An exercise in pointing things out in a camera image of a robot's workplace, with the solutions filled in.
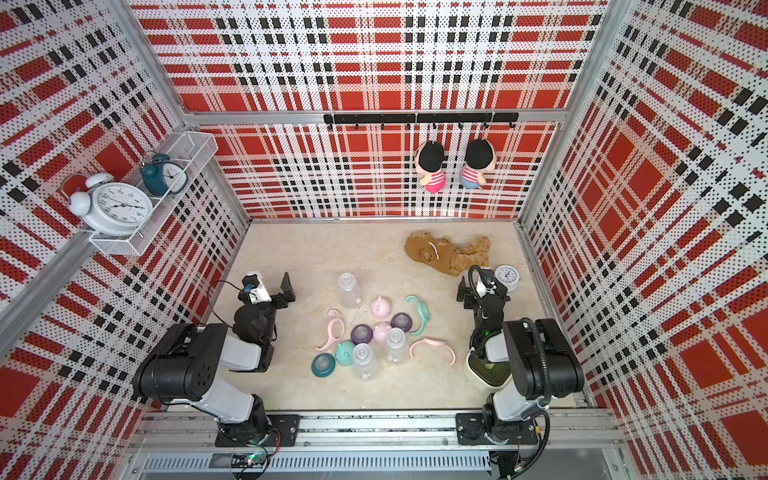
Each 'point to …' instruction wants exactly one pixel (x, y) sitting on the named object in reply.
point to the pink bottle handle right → (436, 342)
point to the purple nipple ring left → (361, 333)
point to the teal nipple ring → (323, 365)
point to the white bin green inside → (491, 376)
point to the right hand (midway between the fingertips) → (483, 277)
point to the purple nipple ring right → (401, 320)
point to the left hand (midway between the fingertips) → (278, 275)
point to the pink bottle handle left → (330, 336)
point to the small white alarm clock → (508, 276)
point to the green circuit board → (252, 460)
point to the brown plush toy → (441, 253)
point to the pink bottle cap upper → (381, 307)
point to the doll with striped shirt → (480, 157)
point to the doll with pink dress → (430, 160)
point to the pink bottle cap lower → (380, 330)
